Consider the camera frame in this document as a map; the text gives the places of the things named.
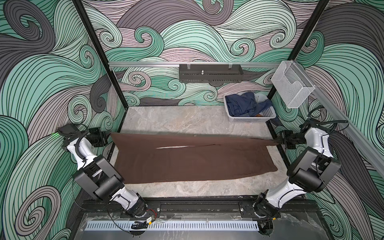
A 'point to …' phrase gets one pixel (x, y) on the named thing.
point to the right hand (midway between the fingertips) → (276, 138)
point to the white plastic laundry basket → (266, 115)
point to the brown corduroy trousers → (151, 158)
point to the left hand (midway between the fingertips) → (109, 127)
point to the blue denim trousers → (245, 104)
